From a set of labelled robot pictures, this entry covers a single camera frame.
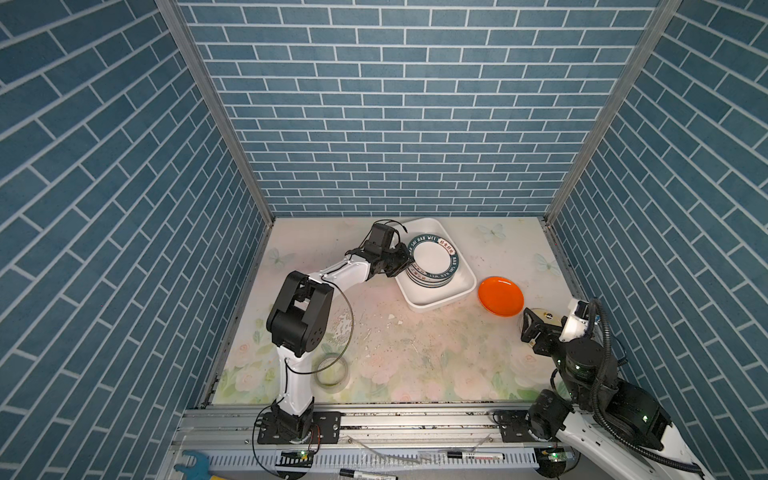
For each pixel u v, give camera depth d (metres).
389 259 0.82
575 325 0.58
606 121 0.92
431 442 0.74
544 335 0.60
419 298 0.97
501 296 1.00
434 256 0.99
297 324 0.52
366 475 0.67
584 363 0.47
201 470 0.68
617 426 0.46
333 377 0.82
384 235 0.77
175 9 0.70
